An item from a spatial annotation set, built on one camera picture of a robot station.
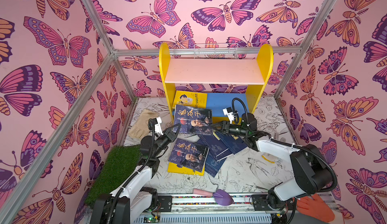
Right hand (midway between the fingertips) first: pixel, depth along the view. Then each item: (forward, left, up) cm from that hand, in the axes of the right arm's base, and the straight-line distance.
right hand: (211, 126), depth 78 cm
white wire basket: (+44, -9, +14) cm, 47 cm away
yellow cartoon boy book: (+22, +12, -3) cm, 25 cm away
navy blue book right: (-1, -15, -18) cm, 24 cm away
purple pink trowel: (-29, -4, -20) cm, 35 cm away
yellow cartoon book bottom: (-14, +22, -21) cm, 33 cm away
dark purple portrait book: (+2, +9, +2) cm, 10 cm away
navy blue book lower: (-14, -1, -19) cm, 24 cm away
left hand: (-2, +15, +3) cm, 16 cm away
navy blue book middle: (-3, -4, -17) cm, 18 cm away
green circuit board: (-38, +31, -24) cm, 54 cm away
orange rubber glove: (-32, -49, -21) cm, 62 cm away
